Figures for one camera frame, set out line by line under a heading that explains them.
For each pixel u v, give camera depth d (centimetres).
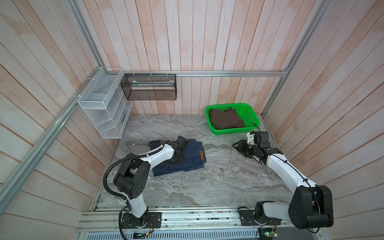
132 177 47
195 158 93
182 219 75
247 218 73
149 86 104
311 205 41
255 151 66
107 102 71
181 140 75
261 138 66
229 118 112
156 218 73
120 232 68
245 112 117
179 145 73
